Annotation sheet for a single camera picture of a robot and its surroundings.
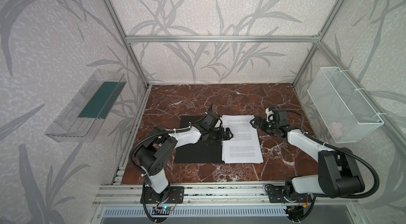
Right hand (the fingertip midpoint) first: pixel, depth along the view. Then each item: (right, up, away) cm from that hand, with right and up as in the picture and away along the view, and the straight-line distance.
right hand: (256, 119), depth 92 cm
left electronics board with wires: (-49, -40, -20) cm, 66 cm away
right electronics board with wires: (+14, -41, -19) cm, 47 cm away
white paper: (-7, -15, -3) cm, 17 cm away
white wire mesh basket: (+29, +6, -30) cm, 42 cm away
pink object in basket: (+32, -2, -19) cm, 38 cm away
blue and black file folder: (-43, -3, +11) cm, 45 cm away
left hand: (-16, -7, -4) cm, 18 cm away
